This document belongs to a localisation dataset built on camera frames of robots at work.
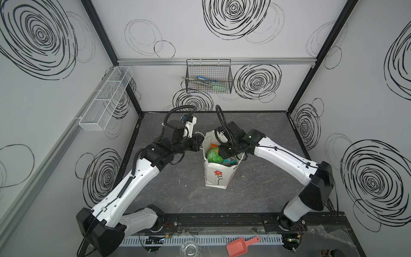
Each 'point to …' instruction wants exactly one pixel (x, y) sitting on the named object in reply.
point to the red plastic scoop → (239, 247)
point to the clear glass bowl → (189, 249)
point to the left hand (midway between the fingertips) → (204, 138)
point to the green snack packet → (213, 156)
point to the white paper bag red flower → (217, 175)
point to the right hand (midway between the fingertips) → (219, 154)
